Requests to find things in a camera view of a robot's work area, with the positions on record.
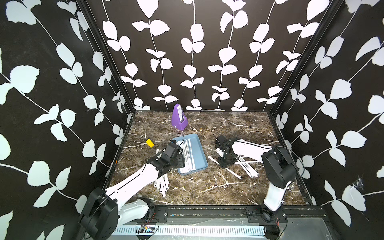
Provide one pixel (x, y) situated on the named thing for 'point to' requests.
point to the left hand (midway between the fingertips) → (181, 157)
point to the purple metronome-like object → (178, 120)
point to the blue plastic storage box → (199, 158)
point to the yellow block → (150, 143)
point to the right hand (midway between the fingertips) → (222, 163)
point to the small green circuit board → (147, 229)
